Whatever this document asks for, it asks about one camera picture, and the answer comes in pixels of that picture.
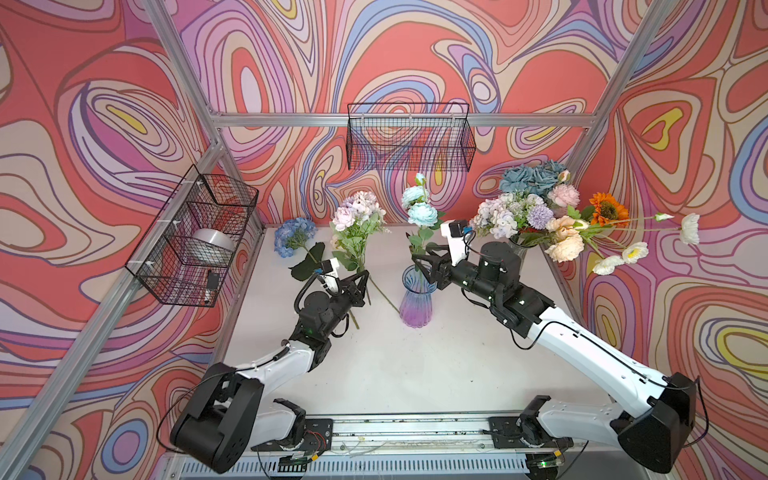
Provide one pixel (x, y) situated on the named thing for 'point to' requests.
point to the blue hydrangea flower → (292, 234)
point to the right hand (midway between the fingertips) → (420, 259)
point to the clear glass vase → (519, 249)
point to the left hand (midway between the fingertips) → (371, 272)
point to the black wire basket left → (159, 269)
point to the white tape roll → (209, 247)
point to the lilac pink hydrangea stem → (503, 215)
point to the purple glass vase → (416, 307)
